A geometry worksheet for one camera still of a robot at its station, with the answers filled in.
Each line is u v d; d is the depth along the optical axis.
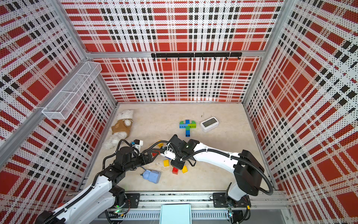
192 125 1.05
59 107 0.69
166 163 0.86
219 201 0.73
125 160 0.63
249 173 0.42
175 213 0.66
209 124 1.01
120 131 0.93
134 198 0.74
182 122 1.05
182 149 0.60
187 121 1.07
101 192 0.53
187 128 1.04
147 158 0.70
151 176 0.78
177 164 0.69
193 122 1.08
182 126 1.04
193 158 0.56
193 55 0.88
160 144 0.61
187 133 0.99
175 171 0.82
